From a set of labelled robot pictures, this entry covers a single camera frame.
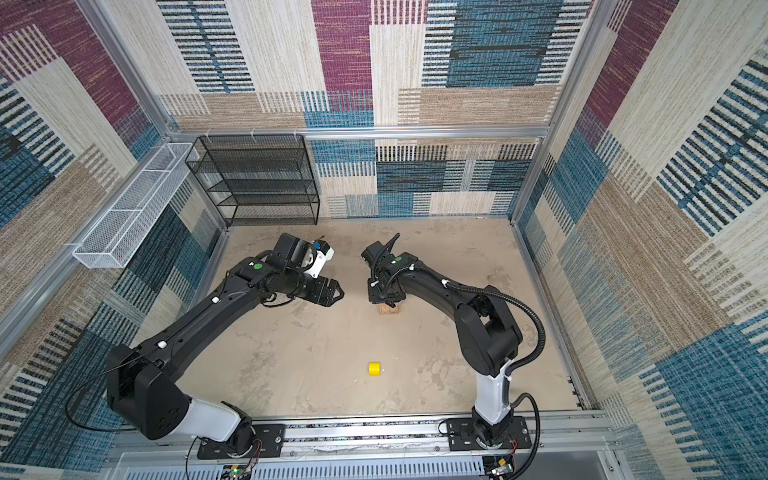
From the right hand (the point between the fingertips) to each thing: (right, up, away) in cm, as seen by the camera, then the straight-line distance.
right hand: (381, 299), depth 90 cm
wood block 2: (+4, -4, +3) cm, 6 cm away
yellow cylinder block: (-2, -18, -6) cm, 19 cm away
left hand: (-13, +5, -10) cm, 17 cm away
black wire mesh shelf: (-46, +40, +21) cm, 64 cm away
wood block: (+1, -3, +2) cm, 4 cm away
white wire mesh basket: (-63, +17, -19) cm, 67 cm away
